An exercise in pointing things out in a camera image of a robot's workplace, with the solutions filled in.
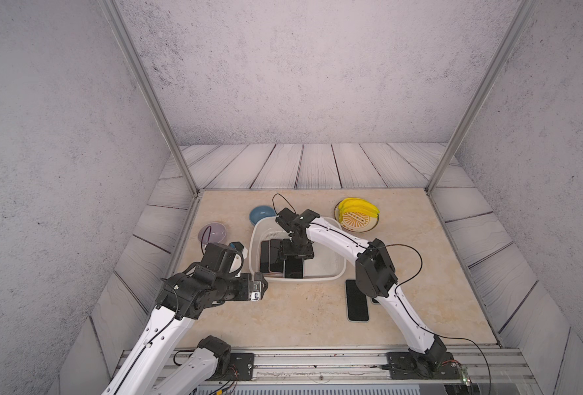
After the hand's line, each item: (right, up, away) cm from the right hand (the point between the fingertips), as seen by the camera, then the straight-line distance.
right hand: (290, 258), depth 93 cm
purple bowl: (-32, +9, +8) cm, 34 cm away
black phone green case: (+23, -13, -9) cm, 28 cm away
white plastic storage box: (+13, -3, +2) cm, 14 cm away
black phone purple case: (-6, +1, +2) cm, 6 cm away
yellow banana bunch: (+28, +20, +15) cm, 37 cm away
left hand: (-8, -3, -24) cm, 25 cm away
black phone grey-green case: (+1, -3, -5) cm, 6 cm away
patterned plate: (+28, +13, +15) cm, 34 cm away
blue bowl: (-14, +17, +16) cm, 27 cm away
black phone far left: (-10, 0, +2) cm, 10 cm away
